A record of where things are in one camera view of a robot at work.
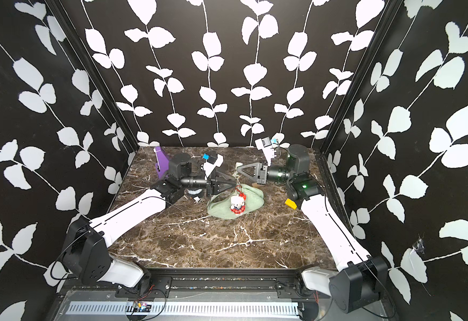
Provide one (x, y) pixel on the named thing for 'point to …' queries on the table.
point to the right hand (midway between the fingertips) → (238, 170)
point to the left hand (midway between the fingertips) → (234, 180)
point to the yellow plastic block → (291, 203)
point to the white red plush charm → (237, 201)
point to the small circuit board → (141, 307)
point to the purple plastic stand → (162, 165)
